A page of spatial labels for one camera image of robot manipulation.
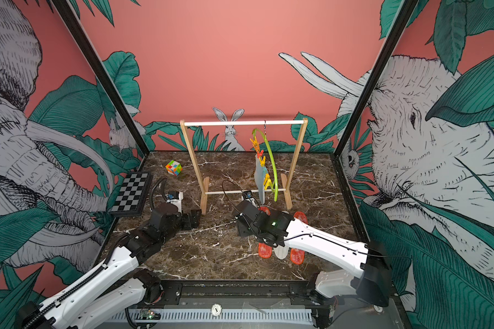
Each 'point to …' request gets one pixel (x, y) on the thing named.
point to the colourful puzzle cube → (174, 168)
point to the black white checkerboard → (132, 197)
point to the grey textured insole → (281, 251)
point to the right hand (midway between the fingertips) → (242, 219)
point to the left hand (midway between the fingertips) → (195, 209)
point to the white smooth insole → (259, 175)
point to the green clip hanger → (272, 162)
